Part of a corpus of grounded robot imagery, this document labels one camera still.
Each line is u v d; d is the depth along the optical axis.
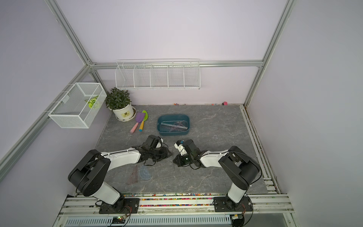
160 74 0.99
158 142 0.77
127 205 0.73
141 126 1.05
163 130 1.03
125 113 1.05
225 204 0.65
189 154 0.72
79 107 0.83
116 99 0.97
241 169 0.47
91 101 0.81
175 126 1.06
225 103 1.24
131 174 0.85
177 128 1.05
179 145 0.83
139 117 1.13
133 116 1.12
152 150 0.75
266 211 0.73
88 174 0.45
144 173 0.85
